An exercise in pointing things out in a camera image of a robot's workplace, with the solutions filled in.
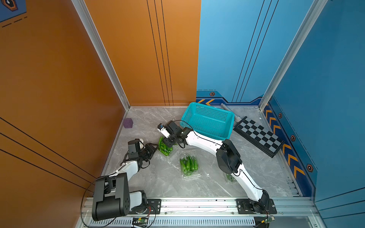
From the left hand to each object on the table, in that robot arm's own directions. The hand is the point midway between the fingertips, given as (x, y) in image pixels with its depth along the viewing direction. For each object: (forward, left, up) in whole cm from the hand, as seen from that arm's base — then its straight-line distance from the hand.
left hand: (157, 144), depth 91 cm
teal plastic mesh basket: (+25, -37, -6) cm, 45 cm away
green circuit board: (-40, +4, -8) cm, 41 cm away
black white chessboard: (+9, -69, -2) cm, 70 cm away
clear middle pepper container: (-13, -21, -2) cm, 25 cm away
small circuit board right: (-39, -59, -4) cm, 71 cm away
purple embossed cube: (+19, +26, -2) cm, 32 cm away
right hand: (+5, -5, 0) cm, 7 cm away
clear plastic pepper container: (-1, -4, -2) cm, 5 cm away
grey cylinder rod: (+24, -57, -2) cm, 62 cm away
